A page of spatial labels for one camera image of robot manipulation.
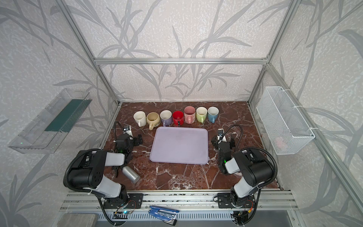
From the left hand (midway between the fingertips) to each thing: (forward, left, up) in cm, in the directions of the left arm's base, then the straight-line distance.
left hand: (135, 129), depth 95 cm
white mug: (+10, -1, 0) cm, 10 cm away
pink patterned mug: (+11, -37, +4) cm, 39 cm away
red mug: (+12, -29, -3) cm, 31 cm away
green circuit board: (-47, -2, -8) cm, 48 cm away
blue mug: (+13, -54, +2) cm, 56 cm away
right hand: (-2, -61, +3) cm, 61 cm away
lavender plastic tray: (-9, -31, -6) cm, 33 cm away
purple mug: (+14, -19, -3) cm, 24 cm away
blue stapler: (-47, -27, -3) cm, 54 cm away
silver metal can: (-30, -7, -3) cm, 31 cm away
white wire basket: (-18, -81, +29) cm, 87 cm away
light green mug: (+13, -46, +2) cm, 48 cm away
